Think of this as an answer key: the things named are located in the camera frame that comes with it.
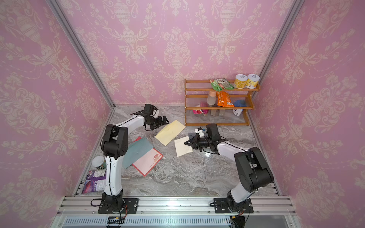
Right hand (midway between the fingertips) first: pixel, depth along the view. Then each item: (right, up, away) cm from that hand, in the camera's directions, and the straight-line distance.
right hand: (185, 143), depth 84 cm
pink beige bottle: (+18, +28, +13) cm, 36 cm away
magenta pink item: (+11, +20, +23) cm, 32 cm away
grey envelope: (+5, +3, +19) cm, 20 cm away
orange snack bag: (+27, +28, +16) cm, 42 cm away
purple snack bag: (-50, -21, -4) cm, 55 cm away
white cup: (+40, +19, +26) cm, 51 cm away
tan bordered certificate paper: (-2, -3, -1) cm, 4 cm away
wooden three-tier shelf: (+16, +25, +19) cm, 36 cm away
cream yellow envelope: (-15, +2, +20) cm, 25 cm away
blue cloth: (+42, +26, +25) cm, 56 cm away
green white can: (-51, -11, -1) cm, 52 cm away
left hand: (-15, +11, +21) cm, 28 cm away
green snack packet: (+22, +36, +4) cm, 42 cm away
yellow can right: (+41, +38, +4) cm, 56 cm away
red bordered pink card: (-24, -14, +6) cm, 29 cm away
